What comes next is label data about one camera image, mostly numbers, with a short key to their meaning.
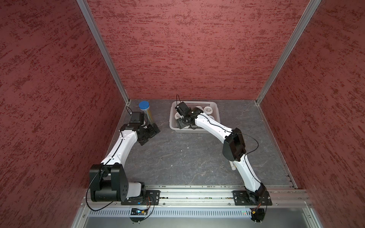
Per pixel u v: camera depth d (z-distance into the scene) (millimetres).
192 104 1175
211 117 1001
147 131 755
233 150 564
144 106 910
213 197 757
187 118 678
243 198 731
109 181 411
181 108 739
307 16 741
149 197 734
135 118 679
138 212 715
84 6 705
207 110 1043
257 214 695
